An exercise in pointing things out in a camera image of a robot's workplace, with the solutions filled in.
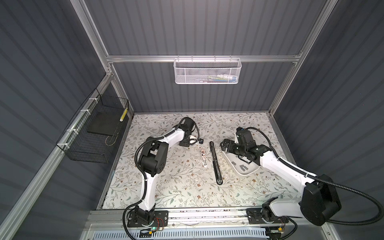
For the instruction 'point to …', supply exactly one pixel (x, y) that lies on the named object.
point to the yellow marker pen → (122, 116)
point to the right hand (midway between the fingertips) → (228, 146)
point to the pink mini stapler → (203, 158)
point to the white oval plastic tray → (240, 166)
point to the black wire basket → (91, 136)
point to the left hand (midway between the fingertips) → (184, 137)
